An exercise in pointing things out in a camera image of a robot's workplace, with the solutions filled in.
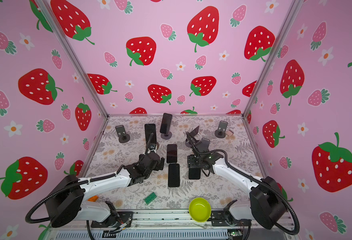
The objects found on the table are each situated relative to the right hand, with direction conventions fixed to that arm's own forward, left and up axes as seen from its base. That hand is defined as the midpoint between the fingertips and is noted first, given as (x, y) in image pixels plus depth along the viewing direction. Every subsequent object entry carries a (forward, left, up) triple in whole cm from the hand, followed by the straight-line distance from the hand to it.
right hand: (191, 160), depth 86 cm
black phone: (-8, -2, 0) cm, 8 cm away
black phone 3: (+8, +14, -8) cm, 18 cm away
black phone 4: (-6, +11, -11) cm, 17 cm away
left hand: (0, +21, +1) cm, 21 cm away
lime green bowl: (-24, -6, -7) cm, 26 cm away
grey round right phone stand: (+16, +4, -4) cm, 17 cm away
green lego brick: (-21, +21, -8) cm, 31 cm away
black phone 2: (+22, 0, 0) cm, 22 cm away
